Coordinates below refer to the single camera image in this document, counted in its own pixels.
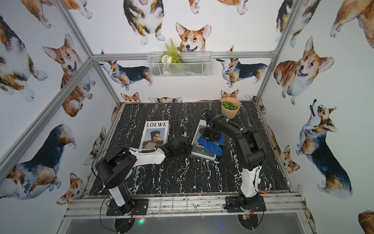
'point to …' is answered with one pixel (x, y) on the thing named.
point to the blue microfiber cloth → (215, 147)
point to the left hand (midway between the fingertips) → (194, 145)
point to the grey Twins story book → (198, 149)
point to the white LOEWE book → (156, 132)
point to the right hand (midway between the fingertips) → (206, 139)
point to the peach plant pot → (231, 114)
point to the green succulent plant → (229, 106)
